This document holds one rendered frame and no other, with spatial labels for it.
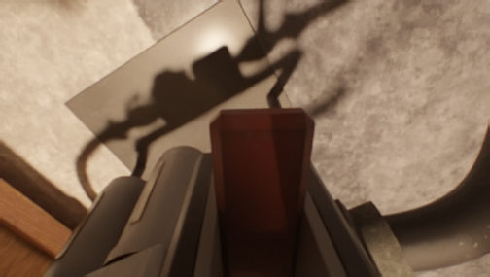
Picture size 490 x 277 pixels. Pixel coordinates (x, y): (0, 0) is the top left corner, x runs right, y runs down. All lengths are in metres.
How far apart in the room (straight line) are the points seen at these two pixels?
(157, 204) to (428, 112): 0.62
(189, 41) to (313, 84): 0.27
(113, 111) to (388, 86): 0.60
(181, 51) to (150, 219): 0.37
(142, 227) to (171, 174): 0.07
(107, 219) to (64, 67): 0.39
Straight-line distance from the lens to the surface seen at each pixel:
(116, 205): 0.34
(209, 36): 0.52
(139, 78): 0.57
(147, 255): 0.20
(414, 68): 0.66
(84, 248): 0.31
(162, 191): 0.27
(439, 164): 0.83
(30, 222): 0.80
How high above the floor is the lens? 0.52
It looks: 61 degrees down
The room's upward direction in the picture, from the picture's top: 176 degrees clockwise
